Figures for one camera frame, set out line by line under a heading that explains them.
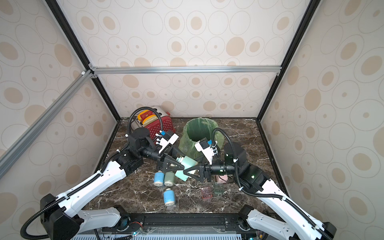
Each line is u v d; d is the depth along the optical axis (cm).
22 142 55
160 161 53
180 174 55
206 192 84
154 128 93
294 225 40
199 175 51
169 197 74
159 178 81
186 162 55
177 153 58
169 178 81
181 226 73
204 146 52
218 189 85
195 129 92
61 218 37
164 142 53
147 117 93
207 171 50
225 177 81
